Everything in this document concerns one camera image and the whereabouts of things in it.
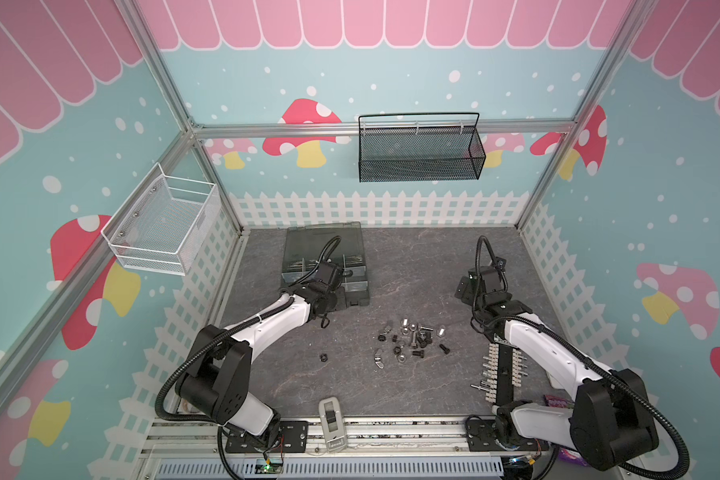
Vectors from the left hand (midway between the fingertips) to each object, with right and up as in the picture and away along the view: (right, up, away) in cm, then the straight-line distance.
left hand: (337, 303), depth 90 cm
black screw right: (+32, -14, -1) cm, 35 cm away
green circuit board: (-15, -37, -18) cm, 44 cm away
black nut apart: (-4, -15, -3) cm, 16 cm away
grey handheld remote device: (+1, -28, -16) cm, 32 cm away
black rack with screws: (+48, -18, -6) cm, 51 cm away
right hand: (+41, +5, -3) cm, 41 cm away
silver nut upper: (+21, -9, +1) cm, 23 cm away
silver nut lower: (+19, -16, -4) cm, 25 cm away
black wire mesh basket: (+19, +49, +10) cm, 53 cm away
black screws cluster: (+27, -11, +1) cm, 29 cm away
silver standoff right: (+32, -8, -1) cm, 33 cm away
